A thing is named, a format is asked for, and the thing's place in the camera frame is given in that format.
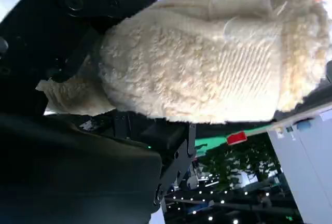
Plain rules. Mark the red tag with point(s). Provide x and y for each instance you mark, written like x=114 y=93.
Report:
x=236 y=138

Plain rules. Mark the white cabinet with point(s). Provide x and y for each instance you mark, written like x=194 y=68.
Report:
x=306 y=161

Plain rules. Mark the green cloth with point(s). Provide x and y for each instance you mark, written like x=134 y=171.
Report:
x=212 y=145

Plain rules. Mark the beige towel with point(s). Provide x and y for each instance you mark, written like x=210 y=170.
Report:
x=197 y=60

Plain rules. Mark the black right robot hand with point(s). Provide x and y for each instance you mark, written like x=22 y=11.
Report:
x=64 y=169

